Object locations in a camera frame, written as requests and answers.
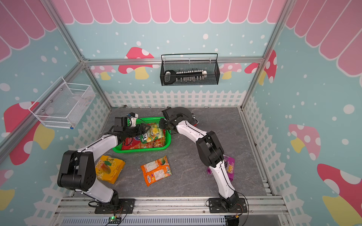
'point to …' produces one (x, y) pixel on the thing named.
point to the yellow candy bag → (108, 168)
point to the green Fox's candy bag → (154, 133)
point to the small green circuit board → (114, 220)
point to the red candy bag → (135, 142)
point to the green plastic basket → (140, 121)
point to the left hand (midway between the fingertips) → (147, 129)
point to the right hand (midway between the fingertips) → (160, 123)
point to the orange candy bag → (156, 170)
